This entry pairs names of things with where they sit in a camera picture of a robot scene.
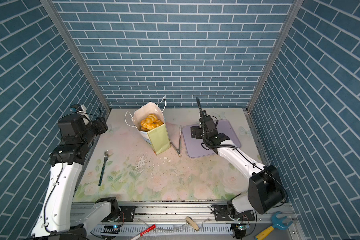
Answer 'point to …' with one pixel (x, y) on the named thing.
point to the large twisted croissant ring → (146, 126)
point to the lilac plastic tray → (193, 147)
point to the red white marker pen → (145, 232)
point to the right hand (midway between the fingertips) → (198, 125)
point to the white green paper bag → (158, 138)
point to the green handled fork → (106, 156)
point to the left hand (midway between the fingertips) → (100, 118)
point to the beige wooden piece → (190, 221)
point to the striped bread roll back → (151, 118)
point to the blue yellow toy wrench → (279, 223)
